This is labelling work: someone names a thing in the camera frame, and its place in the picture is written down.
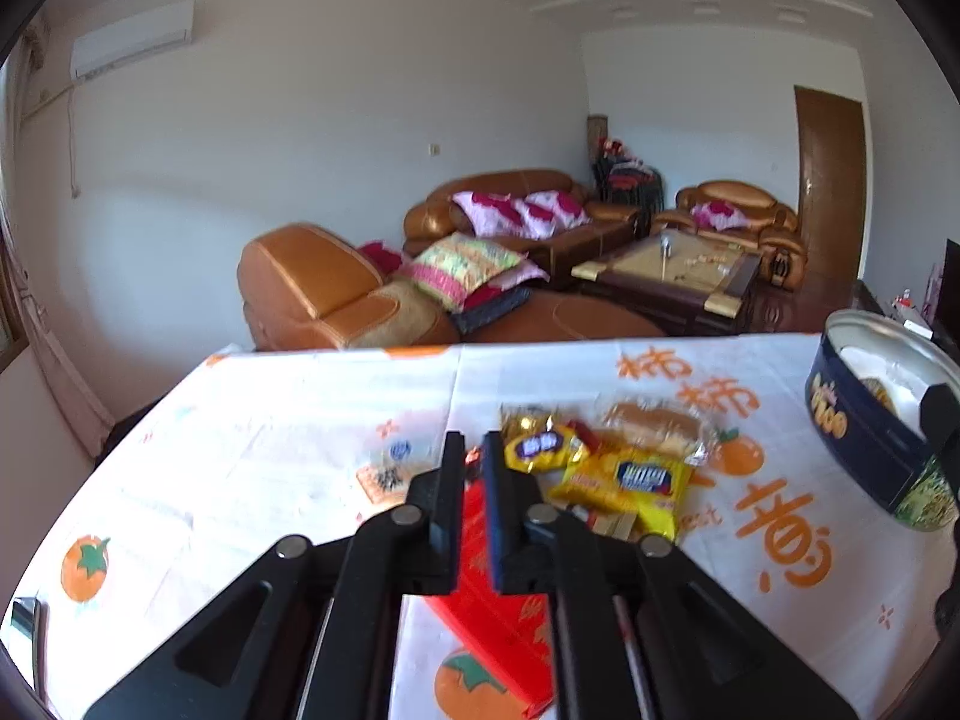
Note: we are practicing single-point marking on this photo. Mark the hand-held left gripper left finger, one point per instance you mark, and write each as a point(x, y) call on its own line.
point(450, 510)

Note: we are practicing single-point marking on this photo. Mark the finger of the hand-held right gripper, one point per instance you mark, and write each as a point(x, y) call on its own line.
point(943, 416)

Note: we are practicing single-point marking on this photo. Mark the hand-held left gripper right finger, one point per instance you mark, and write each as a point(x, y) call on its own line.
point(502, 517)

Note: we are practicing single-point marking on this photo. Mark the white packet with orange label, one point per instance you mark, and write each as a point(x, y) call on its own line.
point(386, 480)

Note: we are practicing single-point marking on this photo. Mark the round metal cookie tin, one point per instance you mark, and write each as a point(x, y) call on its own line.
point(862, 450)

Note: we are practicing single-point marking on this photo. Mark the large red snack packet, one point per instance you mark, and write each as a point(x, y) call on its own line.
point(487, 630)

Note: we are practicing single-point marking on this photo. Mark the gold yellow label candy packet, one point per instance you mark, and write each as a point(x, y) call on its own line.
point(544, 450)

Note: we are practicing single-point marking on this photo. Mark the yellow biscuit packet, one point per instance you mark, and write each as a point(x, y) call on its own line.
point(600, 487)

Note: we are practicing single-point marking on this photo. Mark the tan wafer packet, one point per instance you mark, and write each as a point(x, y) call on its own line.
point(611, 523)

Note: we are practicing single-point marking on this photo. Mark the pink gift bag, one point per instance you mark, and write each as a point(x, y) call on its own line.
point(933, 292)

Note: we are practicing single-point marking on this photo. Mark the black television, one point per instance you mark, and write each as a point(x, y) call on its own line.
point(952, 285)

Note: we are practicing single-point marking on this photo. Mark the clear bread packet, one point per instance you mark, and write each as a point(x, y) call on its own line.
point(652, 427)

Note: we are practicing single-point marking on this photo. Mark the white orange printed tablecloth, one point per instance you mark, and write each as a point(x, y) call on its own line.
point(262, 465)

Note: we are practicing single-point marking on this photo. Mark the brown seat cushion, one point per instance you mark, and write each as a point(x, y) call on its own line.
point(405, 315)

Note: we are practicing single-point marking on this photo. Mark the folded dark blankets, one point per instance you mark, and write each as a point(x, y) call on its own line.
point(487, 311)

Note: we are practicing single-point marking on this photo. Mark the yellow green floral pillow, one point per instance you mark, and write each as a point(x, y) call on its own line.
point(465, 266)

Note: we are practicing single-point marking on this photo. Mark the brown wooden door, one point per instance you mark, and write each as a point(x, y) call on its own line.
point(829, 187)

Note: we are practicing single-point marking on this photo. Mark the dark red pillow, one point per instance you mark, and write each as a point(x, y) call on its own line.
point(379, 255)

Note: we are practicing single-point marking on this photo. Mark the brown leather chaise sofa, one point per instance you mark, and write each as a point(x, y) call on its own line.
point(300, 270)

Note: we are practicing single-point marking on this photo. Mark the dark wooden coffee table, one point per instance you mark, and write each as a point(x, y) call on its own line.
point(697, 266)

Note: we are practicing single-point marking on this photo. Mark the brown leather three-seat sofa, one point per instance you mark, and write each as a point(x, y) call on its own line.
point(442, 214)

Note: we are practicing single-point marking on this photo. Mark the pink floral pillow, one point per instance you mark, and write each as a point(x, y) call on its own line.
point(487, 214)
point(716, 215)
point(555, 210)

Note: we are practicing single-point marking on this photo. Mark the small brown leather armchair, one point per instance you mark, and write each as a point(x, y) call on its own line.
point(731, 191)

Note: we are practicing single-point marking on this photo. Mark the stack of black chairs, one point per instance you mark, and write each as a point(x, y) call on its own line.
point(626, 180)

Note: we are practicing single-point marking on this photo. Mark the red plush toy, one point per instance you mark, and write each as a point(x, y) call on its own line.
point(613, 145)

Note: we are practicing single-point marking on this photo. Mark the dark flat device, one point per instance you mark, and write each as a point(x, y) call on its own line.
point(22, 630)

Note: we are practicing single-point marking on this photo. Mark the white air conditioner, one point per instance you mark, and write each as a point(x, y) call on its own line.
point(131, 37)

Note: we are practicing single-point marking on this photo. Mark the hanging wall scroll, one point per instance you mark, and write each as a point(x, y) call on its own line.
point(596, 131)

